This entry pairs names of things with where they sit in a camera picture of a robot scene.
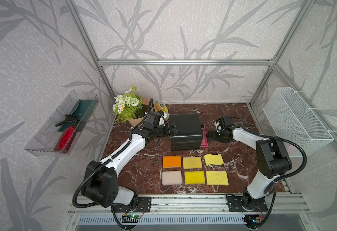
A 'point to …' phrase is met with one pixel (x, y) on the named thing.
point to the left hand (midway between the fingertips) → (174, 130)
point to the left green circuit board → (135, 216)
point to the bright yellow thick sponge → (194, 177)
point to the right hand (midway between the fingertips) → (212, 137)
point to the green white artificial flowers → (127, 106)
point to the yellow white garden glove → (163, 108)
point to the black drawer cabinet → (189, 136)
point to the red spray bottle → (66, 140)
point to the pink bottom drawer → (204, 141)
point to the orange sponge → (172, 161)
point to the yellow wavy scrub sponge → (211, 159)
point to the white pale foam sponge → (171, 177)
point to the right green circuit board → (252, 221)
